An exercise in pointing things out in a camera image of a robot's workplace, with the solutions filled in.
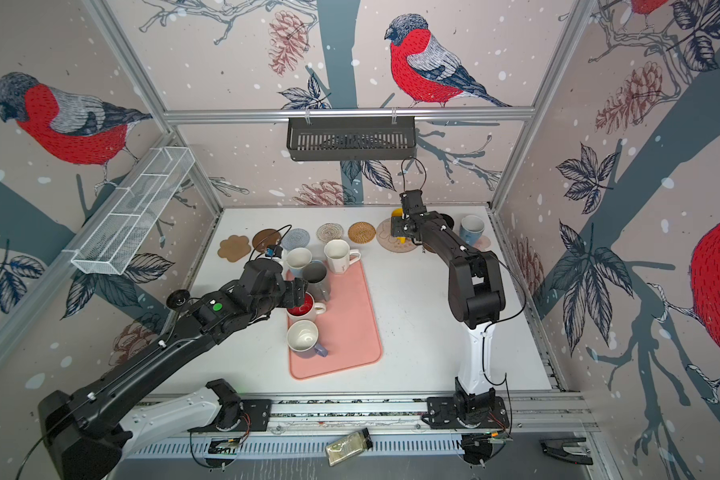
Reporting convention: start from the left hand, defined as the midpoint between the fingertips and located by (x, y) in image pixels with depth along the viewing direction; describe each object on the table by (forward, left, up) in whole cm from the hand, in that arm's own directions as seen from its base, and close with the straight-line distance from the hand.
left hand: (295, 284), depth 75 cm
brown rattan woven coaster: (+35, -16, -21) cm, 44 cm away
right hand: (+27, -30, -10) cm, 41 cm away
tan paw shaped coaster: (+30, +33, -24) cm, 50 cm away
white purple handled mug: (-7, +1, -19) cm, 20 cm away
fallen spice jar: (-33, -14, -16) cm, 39 cm away
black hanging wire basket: (+57, -7, +7) cm, 58 cm away
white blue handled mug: (+29, -56, -12) cm, 64 cm away
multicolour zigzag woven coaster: (+35, -4, -21) cm, 41 cm away
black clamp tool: (-33, -62, -18) cm, 72 cm away
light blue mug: (+17, +4, -13) cm, 22 cm away
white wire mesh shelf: (+8, +43, +9) cm, 45 cm away
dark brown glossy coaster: (+32, +21, -21) cm, 44 cm away
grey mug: (+7, -4, -10) cm, 13 cm away
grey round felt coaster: (+33, +9, -22) cm, 41 cm away
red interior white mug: (-2, -2, -12) cm, 12 cm away
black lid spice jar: (+1, +36, -10) cm, 37 cm away
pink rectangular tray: (-4, -13, -19) cm, 23 cm away
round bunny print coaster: (+30, -27, -20) cm, 45 cm away
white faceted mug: (+19, -9, -13) cm, 25 cm away
